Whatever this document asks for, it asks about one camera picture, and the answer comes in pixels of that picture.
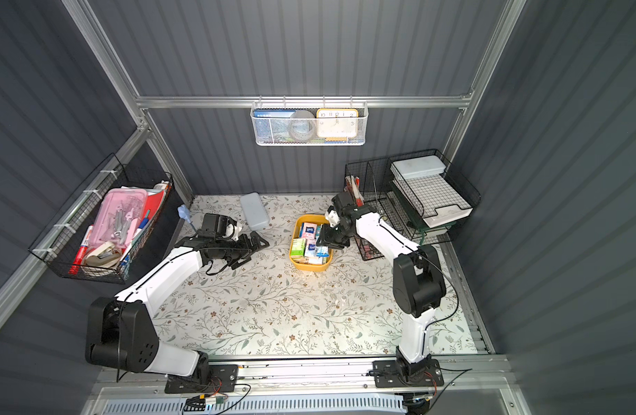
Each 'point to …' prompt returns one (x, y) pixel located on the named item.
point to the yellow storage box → (304, 254)
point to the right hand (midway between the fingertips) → (327, 241)
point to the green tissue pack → (298, 247)
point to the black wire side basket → (59, 245)
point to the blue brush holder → (184, 213)
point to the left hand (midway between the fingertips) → (261, 251)
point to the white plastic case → (255, 211)
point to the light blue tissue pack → (322, 251)
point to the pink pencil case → (118, 218)
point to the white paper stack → (421, 181)
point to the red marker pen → (75, 267)
